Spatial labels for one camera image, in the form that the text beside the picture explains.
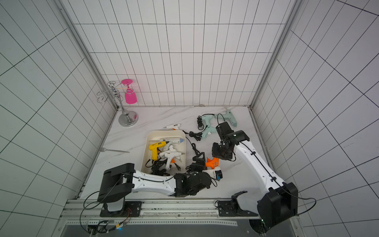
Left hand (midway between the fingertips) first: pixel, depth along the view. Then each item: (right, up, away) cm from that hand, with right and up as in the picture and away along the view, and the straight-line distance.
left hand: (199, 159), depth 78 cm
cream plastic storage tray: (-32, +9, +24) cm, 41 cm away
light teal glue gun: (+8, +14, +25) cm, 30 cm away
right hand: (+6, +2, 0) cm, 6 cm away
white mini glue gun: (-17, 0, +9) cm, 20 cm away
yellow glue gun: (-27, +4, +9) cm, 29 cm away
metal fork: (-64, +1, +18) cm, 66 cm away
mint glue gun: (+8, +23, +32) cm, 40 cm away
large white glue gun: (-18, +7, +16) cm, 25 cm away
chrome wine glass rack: (-53, +22, +32) cm, 66 cm away
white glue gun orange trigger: (-17, +16, +26) cm, 35 cm away
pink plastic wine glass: (-49, +38, +26) cm, 67 cm away
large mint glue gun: (+25, +25, +34) cm, 49 cm away
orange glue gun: (+7, -1, -5) cm, 9 cm away
